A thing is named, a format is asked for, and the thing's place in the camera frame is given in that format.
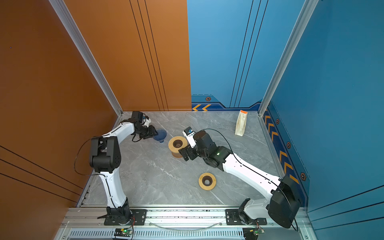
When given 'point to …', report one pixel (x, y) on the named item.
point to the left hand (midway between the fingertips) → (155, 132)
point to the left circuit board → (121, 232)
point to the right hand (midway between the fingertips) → (186, 145)
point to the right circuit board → (252, 233)
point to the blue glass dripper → (162, 134)
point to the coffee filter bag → (240, 126)
